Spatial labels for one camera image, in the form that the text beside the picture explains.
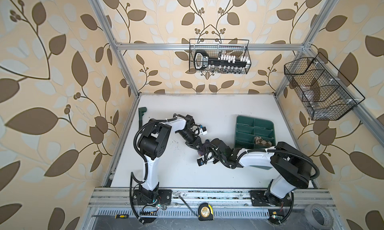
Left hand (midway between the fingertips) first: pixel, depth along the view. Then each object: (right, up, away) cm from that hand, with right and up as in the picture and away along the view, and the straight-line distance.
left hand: (202, 149), depth 88 cm
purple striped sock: (-1, -2, +1) cm, 2 cm away
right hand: (+3, +1, +1) cm, 3 cm away
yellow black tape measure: (+1, -23, -20) cm, 31 cm away
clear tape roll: (+55, -26, -18) cm, 63 cm away
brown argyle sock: (+34, +5, +1) cm, 35 cm away
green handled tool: (-46, +23, +22) cm, 56 cm away
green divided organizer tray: (+30, +12, +8) cm, 33 cm away
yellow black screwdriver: (-41, -27, -19) cm, 52 cm away
